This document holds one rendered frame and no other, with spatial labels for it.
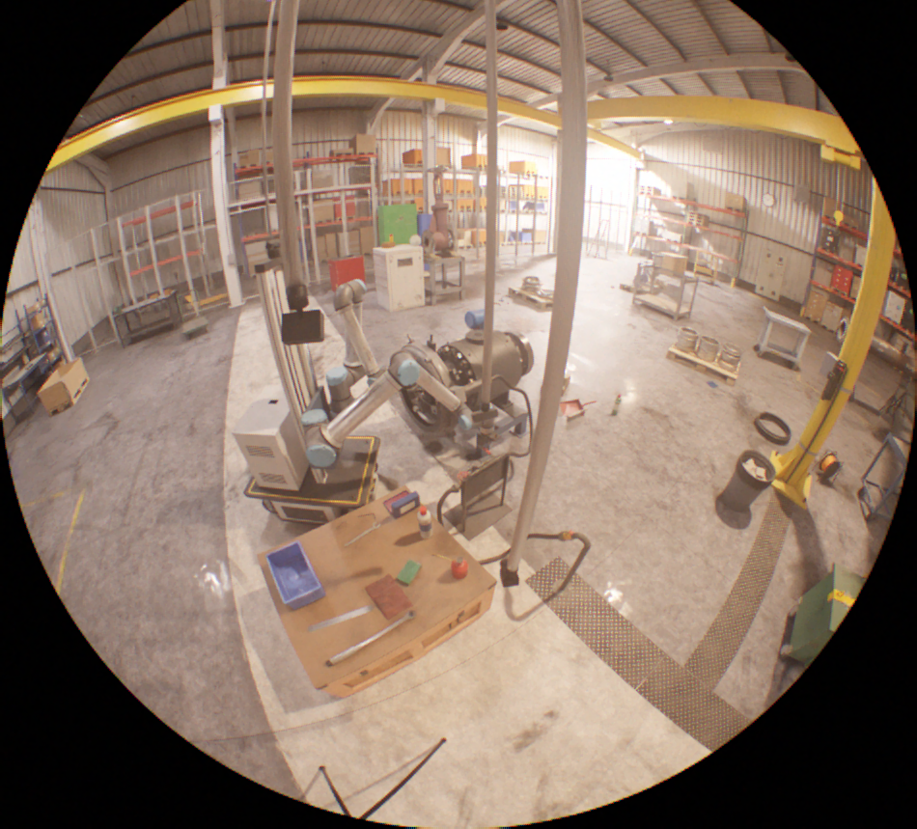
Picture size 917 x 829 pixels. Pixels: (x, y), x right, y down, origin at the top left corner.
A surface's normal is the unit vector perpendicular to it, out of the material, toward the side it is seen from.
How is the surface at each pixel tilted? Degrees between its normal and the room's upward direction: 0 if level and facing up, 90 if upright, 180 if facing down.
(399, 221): 90
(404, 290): 90
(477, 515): 0
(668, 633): 0
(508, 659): 0
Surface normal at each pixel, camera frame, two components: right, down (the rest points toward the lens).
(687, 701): 0.00, -0.87
